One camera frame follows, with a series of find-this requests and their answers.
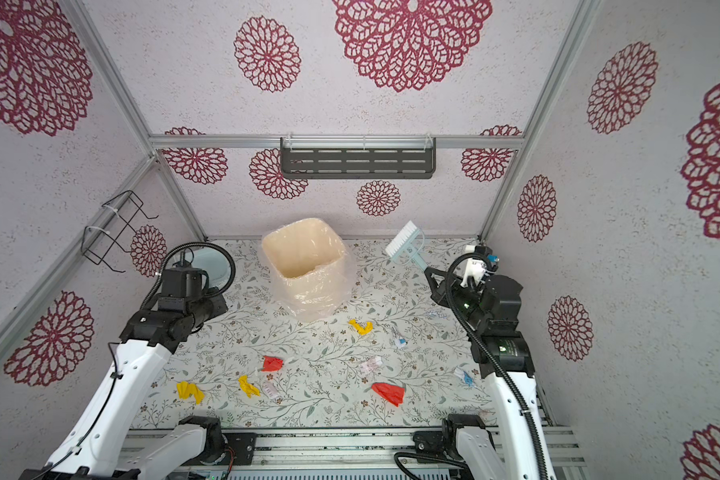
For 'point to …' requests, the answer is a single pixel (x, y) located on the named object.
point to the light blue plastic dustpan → (212, 261)
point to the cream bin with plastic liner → (312, 265)
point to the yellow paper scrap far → (362, 330)
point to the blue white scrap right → (467, 378)
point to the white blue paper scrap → (401, 342)
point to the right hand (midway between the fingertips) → (427, 267)
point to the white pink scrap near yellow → (270, 389)
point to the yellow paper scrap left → (185, 389)
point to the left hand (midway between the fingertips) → (218, 305)
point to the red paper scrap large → (394, 394)
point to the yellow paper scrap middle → (247, 387)
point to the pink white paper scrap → (369, 365)
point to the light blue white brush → (406, 246)
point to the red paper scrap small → (271, 364)
